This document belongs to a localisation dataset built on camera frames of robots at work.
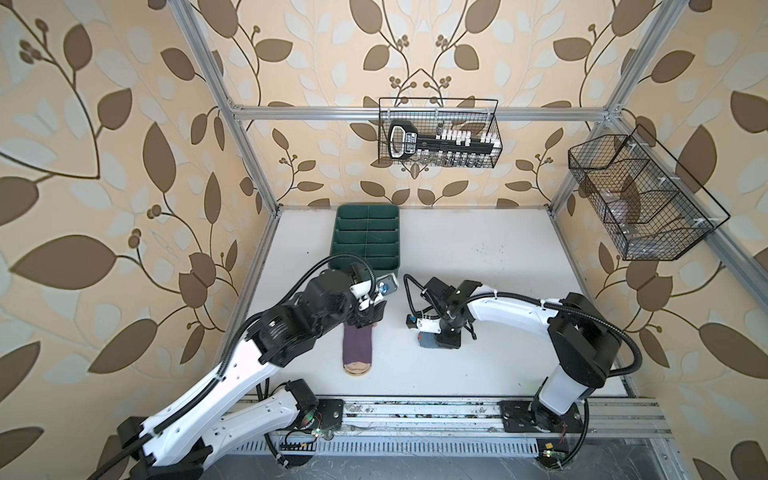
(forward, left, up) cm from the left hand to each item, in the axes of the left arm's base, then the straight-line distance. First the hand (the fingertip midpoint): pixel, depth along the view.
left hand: (375, 278), depth 67 cm
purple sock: (-6, +7, -29) cm, 30 cm away
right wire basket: (+19, -67, +6) cm, 70 cm away
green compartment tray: (+34, +6, -23) cm, 41 cm away
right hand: (-3, -18, -27) cm, 33 cm away
